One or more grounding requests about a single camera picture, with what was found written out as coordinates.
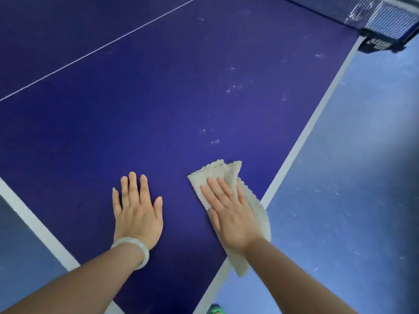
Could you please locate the white jade bangle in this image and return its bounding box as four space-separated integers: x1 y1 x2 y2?
110 237 150 271

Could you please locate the black net post clamp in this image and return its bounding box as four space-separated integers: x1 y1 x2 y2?
357 27 408 55

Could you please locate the blue table net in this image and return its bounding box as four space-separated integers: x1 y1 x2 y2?
278 0 419 41

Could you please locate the person's left hand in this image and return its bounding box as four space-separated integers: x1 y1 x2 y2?
112 172 164 252

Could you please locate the grey cleaning cloth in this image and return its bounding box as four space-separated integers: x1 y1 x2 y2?
187 159 272 278

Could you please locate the person's right hand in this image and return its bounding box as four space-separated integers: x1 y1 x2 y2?
200 177 266 257

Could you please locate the person's right forearm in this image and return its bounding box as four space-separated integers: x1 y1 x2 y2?
244 238 359 314

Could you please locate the blue table tennis table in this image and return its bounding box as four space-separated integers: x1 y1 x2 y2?
0 0 366 314

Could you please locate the person's left forearm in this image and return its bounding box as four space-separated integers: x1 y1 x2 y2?
0 243 144 314

